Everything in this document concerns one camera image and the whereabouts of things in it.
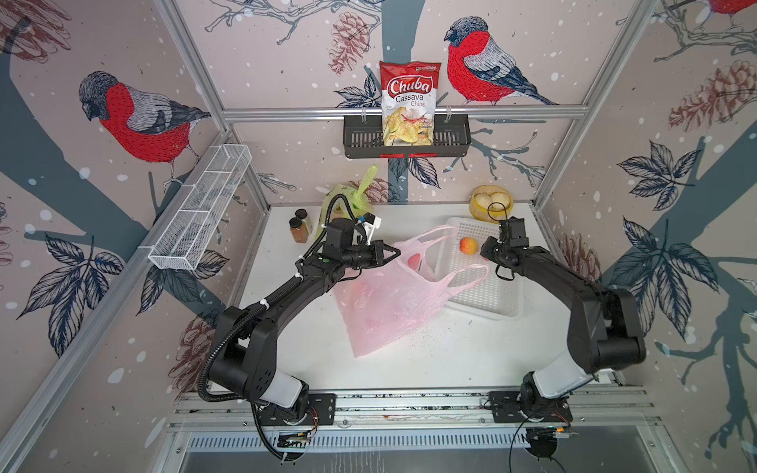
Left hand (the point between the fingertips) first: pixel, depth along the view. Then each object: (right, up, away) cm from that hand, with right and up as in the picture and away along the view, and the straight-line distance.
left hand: (404, 249), depth 79 cm
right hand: (+28, 0, +16) cm, 32 cm away
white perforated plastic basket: (+30, -17, +16) cm, 38 cm away
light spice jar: (-36, +11, +26) cm, 46 cm away
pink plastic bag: (-4, -17, +5) cm, 18 cm away
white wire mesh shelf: (-55, +8, -3) cm, 56 cm away
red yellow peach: (+24, 0, +22) cm, 33 cm away
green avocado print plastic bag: (-14, +14, +20) cm, 28 cm away
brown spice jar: (-37, +5, +25) cm, 45 cm away
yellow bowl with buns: (+38, +16, +39) cm, 57 cm away
